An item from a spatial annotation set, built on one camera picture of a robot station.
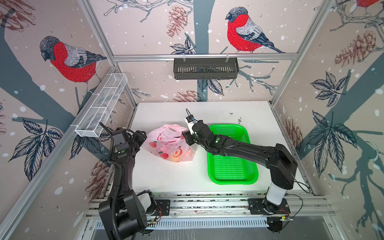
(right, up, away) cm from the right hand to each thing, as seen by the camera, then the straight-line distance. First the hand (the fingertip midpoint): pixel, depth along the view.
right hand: (184, 132), depth 82 cm
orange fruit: (-5, -16, +4) cm, 17 cm away
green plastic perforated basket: (+24, -23, +4) cm, 34 cm away
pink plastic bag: (-10, -6, +4) cm, 12 cm away
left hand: (-24, -1, 0) cm, 24 cm away
